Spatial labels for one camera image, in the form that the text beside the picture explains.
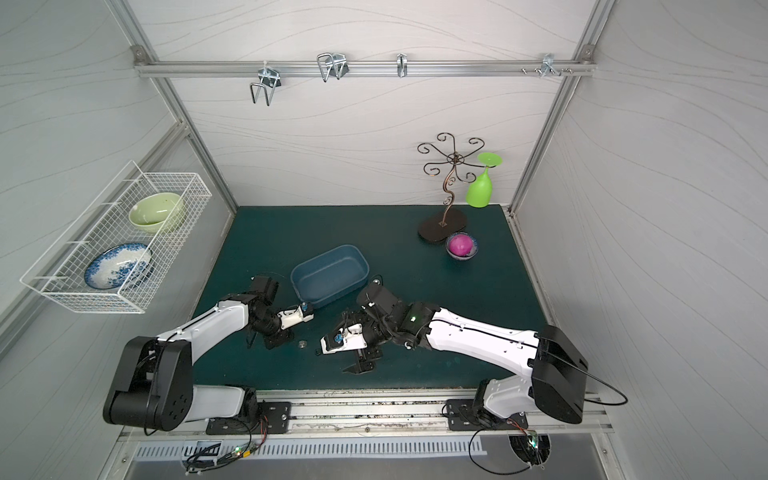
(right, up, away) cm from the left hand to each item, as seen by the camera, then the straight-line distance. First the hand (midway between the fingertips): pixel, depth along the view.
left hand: (287, 332), depth 88 cm
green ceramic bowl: (-27, +35, -15) cm, 47 cm away
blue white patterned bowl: (-28, +22, -24) cm, 43 cm away
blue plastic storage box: (+11, +15, +11) cm, 22 cm away
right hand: (+19, +4, -17) cm, 25 cm away
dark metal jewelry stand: (+53, +33, +26) cm, 68 cm away
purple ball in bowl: (+56, +25, +13) cm, 62 cm away
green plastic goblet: (+60, +45, +8) cm, 75 cm away
